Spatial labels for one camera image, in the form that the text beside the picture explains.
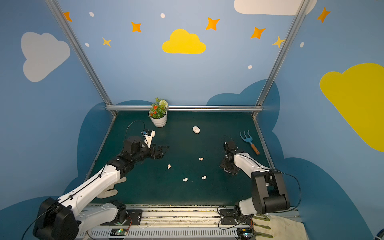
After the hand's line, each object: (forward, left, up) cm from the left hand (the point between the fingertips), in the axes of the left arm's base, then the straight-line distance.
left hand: (163, 146), depth 80 cm
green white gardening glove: (-35, -59, -18) cm, 70 cm away
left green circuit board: (-37, +19, -19) cm, 46 cm away
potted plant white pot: (+28, +8, -2) cm, 29 cm away
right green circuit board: (-37, -43, -19) cm, 60 cm away
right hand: (-3, -39, -17) cm, 42 cm away
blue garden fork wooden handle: (+19, -57, -19) cm, 63 cm away
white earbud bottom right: (-10, -23, -18) cm, 31 cm away
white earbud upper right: (+2, -22, -18) cm, 28 cm away
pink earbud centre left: (-3, -1, -18) cm, 19 cm away
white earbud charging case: (+25, -18, -17) cm, 36 cm away
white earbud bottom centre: (-12, -12, -17) cm, 24 cm away
